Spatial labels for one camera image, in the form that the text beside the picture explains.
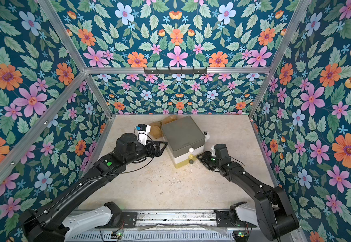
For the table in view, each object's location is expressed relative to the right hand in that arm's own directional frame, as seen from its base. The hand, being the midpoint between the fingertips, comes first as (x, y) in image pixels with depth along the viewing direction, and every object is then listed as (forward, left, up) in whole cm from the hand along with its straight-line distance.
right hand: (198, 157), depth 85 cm
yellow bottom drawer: (+1, +4, -6) cm, 7 cm away
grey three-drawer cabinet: (+4, +8, +10) cm, 14 cm away
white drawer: (-3, +11, +3) cm, 12 cm away
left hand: (-3, +17, +18) cm, 25 cm away
